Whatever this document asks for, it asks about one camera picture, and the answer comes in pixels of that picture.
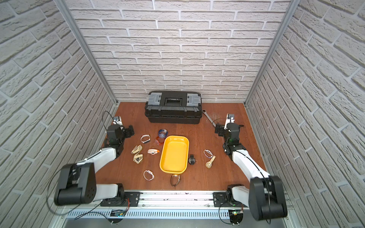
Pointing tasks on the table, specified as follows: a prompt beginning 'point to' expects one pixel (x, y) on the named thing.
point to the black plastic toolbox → (174, 107)
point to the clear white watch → (150, 173)
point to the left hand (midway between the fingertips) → (125, 123)
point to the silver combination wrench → (204, 111)
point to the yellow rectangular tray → (174, 156)
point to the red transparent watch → (158, 142)
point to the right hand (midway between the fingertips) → (227, 123)
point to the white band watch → (146, 141)
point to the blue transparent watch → (162, 133)
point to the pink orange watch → (153, 151)
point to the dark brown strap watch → (178, 180)
